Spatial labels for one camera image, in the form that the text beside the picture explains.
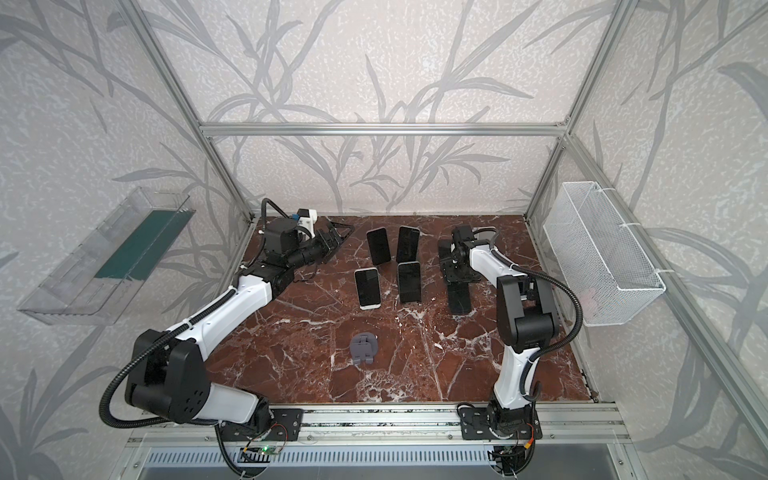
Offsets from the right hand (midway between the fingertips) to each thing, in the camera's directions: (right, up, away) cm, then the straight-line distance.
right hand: (457, 269), depth 99 cm
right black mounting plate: (+3, -36, -26) cm, 44 cm away
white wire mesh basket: (+24, +6, -35) cm, 43 cm away
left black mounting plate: (-47, -36, -26) cm, 65 cm away
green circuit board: (-50, -40, -29) cm, 71 cm away
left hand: (-32, +13, -20) cm, 40 cm away
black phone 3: (-3, +6, +10) cm, 12 cm away
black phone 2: (0, -9, -5) cm, 10 cm away
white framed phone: (-29, -5, -9) cm, 31 cm away
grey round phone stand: (-30, -22, -13) cm, 39 cm away
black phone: (-17, +8, +2) cm, 19 cm away
